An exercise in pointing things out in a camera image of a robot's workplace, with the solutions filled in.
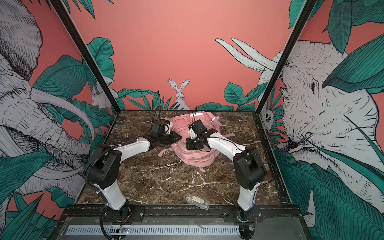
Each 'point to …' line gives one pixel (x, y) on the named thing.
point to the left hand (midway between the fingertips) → (183, 135)
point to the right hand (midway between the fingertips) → (185, 144)
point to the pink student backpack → (180, 123)
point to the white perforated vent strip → (152, 230)
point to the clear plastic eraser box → (197, 201)
